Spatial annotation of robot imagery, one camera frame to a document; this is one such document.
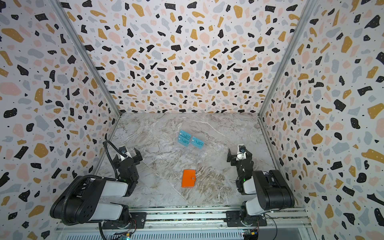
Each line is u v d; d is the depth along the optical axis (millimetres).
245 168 685
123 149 740
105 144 626
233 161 827
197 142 945
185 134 974
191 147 990
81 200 438
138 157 816
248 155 830
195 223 734
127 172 662
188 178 876
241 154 766
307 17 745
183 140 973
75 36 784
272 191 450
